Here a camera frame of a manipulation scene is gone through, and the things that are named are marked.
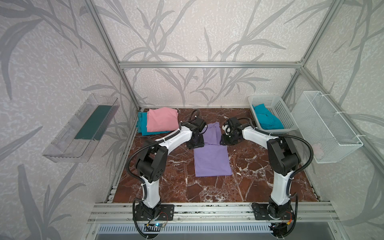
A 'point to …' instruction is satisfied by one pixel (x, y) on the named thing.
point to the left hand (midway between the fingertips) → (201, 141)
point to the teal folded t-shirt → (142, 125)
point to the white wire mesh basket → (331, 139)
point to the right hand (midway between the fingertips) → (222, 138)
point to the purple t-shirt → (213, 160)
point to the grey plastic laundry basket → (277, 106)
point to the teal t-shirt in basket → (267, 120)
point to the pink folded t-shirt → (163, 119)
